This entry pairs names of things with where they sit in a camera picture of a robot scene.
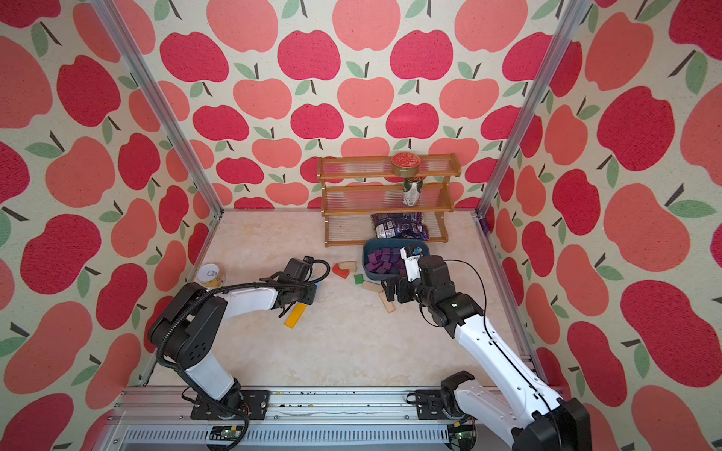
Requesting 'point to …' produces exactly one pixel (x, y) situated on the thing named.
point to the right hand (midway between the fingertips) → (399, 282)
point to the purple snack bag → (400, 225)
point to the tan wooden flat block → (372, 286)
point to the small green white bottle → (412, 191)
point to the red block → (344, 273)
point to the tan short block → (351, 266)
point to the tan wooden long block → (387, 304)
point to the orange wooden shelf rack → (364, 198)
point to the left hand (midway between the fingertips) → (313, 294)
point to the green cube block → (359, 279)
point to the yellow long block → (295, 314)
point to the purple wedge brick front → (372, 258)
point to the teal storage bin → (383, 258)
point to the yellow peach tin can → (210, 275)
